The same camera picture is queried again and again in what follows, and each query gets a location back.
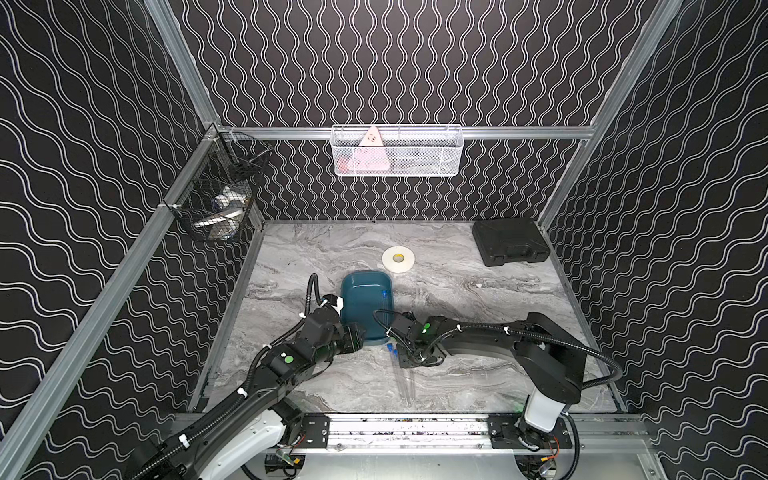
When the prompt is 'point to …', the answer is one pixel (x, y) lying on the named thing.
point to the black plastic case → (510, 240)
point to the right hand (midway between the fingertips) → (407, 359)
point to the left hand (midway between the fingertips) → (361, 327)
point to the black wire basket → (215, 192)
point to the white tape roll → (398, 259)
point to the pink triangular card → (370, 154)
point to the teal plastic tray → (365, 292)
